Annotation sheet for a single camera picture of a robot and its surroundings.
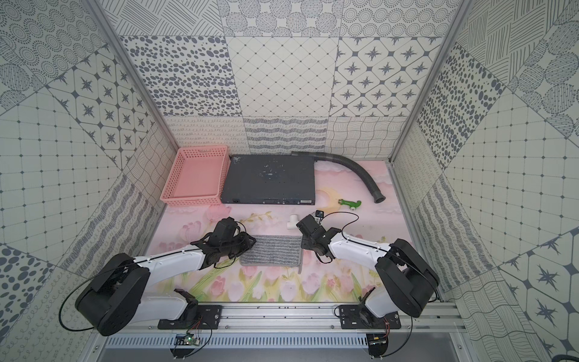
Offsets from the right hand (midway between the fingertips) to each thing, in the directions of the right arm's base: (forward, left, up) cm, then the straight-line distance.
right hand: (311, 241), depth 89 cm
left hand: (+2, +23, +2) cm, 23 cm away
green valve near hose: (+19, -19, -1) cm, 27 cm away
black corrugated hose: (+22, -31, +1) cm, 38 cm away
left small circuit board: (-33, +40, -2) cm, 52 cm away
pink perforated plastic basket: (+35, +58, -1) cm, 68 cm away
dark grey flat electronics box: (+30, +20, +3) cm, 36 cm away
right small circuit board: (-33, -21, -6) cm, 39 cm away
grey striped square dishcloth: (-4, +14, -1) cm, 15 cm away
